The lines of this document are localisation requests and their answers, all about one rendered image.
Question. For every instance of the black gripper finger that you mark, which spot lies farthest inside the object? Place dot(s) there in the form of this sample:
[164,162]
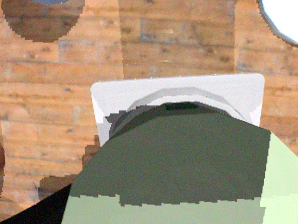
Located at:
[48,211]

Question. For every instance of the orange cylinder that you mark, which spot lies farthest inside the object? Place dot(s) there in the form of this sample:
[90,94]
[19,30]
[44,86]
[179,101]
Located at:
[2,161]

